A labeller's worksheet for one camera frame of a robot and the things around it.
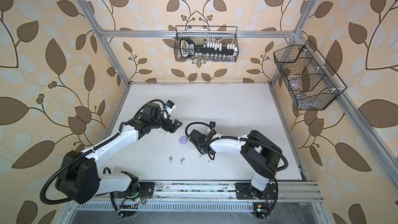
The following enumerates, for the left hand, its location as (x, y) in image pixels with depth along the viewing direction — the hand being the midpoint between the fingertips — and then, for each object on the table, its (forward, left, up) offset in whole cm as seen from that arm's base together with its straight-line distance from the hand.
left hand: (176, 118), depth 84 cm
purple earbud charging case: (-7, -3, -13) cm, 15 cm away
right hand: (-8, -18, -13) cm, 23 cm away
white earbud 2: (-19, -19, -14) cm, 30 cm away
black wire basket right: (+8, -67, +18) cm, 70 cm away
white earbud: (-17, -14, -14) cm, 26 cm away
